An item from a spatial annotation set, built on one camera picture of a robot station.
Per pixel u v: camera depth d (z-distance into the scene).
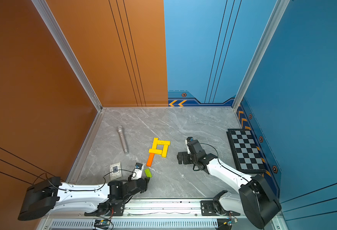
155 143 0.97
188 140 0.78
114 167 0.87
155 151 0.94
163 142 0.97
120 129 1.03
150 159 0.91
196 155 0.66
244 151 0.91
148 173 0.84
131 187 0.62
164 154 0.92
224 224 0.70
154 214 0.72
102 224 0.72
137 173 0.73
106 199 0.55
